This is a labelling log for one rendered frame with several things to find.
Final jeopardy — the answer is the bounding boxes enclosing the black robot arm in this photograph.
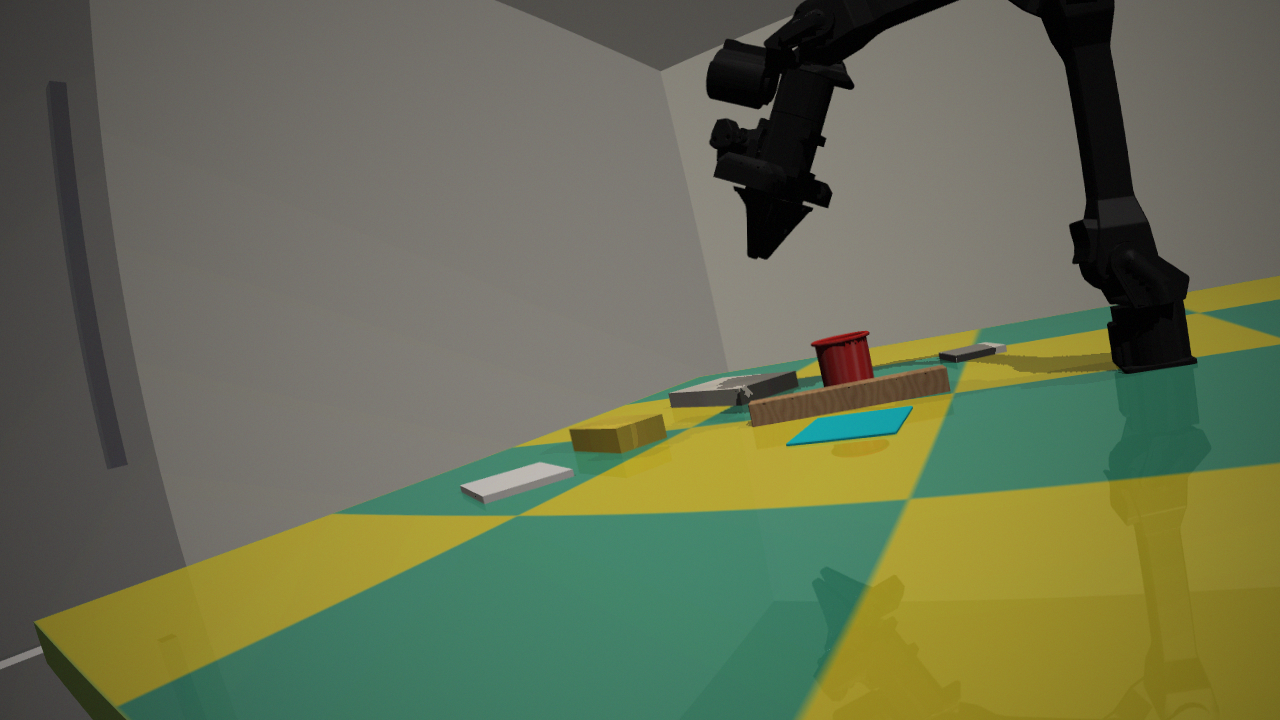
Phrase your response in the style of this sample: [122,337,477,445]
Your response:
[707,0,1197,374]

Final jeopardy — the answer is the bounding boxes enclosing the yellow rectangular block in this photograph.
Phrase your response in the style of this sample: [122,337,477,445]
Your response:
[570,414,667,454]

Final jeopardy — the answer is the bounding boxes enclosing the brown wooden bar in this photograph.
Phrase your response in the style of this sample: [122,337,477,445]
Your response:
[748,365,951,427]

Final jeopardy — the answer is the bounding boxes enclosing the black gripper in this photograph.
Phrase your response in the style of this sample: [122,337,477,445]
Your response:
[713,111,832,260]

